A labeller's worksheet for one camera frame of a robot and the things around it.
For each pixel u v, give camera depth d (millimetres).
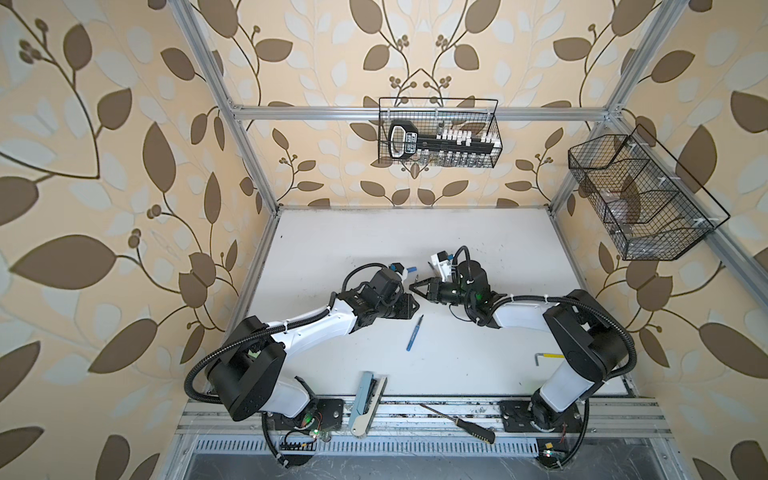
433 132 789
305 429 718
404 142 840
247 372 427
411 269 1021
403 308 743
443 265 825
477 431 710
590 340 467
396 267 785
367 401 736
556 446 716
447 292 782
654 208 722
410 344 866
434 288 781
